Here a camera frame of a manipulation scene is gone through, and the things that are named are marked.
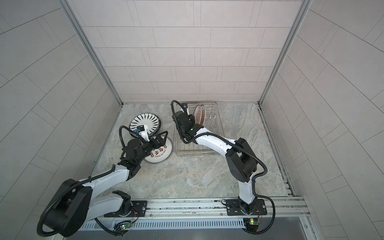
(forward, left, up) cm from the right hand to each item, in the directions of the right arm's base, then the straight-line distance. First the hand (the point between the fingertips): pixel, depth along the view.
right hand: (182, 117), depth 88 cm
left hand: (-10, +8, 0) cm, 13 cm away
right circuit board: (-52, -31, -18) cm, 63 cm away
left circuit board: (-50, +27, -13) cm, 58 cm away
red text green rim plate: (-15, +14, -15) cm, 26 cm away
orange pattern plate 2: (+1, -13, 0) cm, 13 cm away
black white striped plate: (+8, +22, -12) cm, 26 cm away
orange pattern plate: (+8, -9, -7) cm, 14 cm away
